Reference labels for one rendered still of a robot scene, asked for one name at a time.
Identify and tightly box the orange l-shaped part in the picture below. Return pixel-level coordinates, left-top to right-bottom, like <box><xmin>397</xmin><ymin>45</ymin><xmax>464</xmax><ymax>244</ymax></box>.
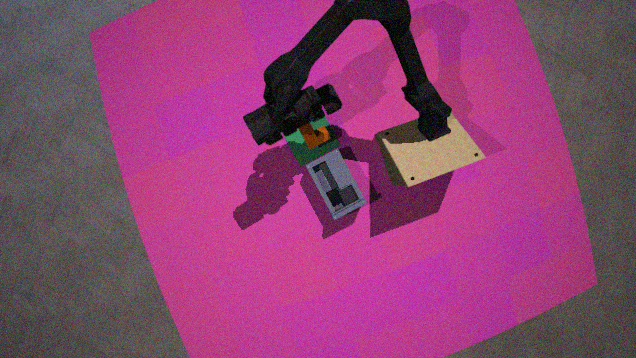
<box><xmin>299</xmin><ymin>123</ymin><xmax>331</xmax><ymax>149</ymax></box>

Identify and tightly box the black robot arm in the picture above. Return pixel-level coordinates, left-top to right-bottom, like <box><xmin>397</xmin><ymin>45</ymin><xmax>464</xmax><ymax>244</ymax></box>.
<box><xmin>243</xmin><ymin>0</ymin><xmax>452</xmax><ymax>145</ymax></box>

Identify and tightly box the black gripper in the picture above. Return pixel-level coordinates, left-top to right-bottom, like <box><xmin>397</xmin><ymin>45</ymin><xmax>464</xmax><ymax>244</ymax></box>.
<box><xmin>266</xmin><ymin>84</ymin><xmax>343</xmax><ymax>145</ymax></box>

